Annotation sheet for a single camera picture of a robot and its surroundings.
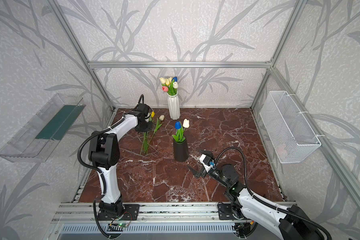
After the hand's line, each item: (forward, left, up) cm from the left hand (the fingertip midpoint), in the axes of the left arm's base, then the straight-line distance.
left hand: (149, 123), depth 99 cm
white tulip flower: (+13, -18, +22) cm, 31 cm away
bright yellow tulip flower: (-11, +3, -8) cm, 14 cm away
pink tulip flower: (+7, -12, +25) cm, 29 cm away
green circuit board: (-56, +5, -7) cm, 56 cm away
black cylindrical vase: (-21, -22, +2) cm, 31 cm away
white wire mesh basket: (-27, -69, +28) cm, 80 cm away
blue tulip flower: (-18, -22, +11) cm, 30 cm away
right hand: (-26, -30, +11) cm, 41 cm away
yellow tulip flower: (+12, -11, +26) cm, 31 cm away
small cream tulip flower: (+5, -4, -7) cm, 10 cm away
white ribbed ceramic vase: (+12, -16, +5) cm, 20 cm away
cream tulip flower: (-15, -25, +20) cm, 36 cm away
